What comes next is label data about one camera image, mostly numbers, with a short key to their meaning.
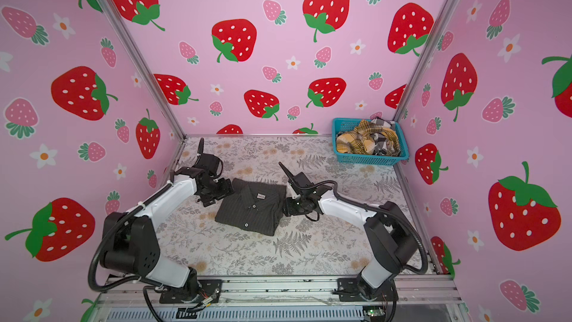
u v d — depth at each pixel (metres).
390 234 0.46
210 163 0.71
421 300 0.73
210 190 0.70
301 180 0.70
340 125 1.17
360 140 1.05
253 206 0.90
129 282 0.47
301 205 0.75
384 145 1.00
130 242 0.43
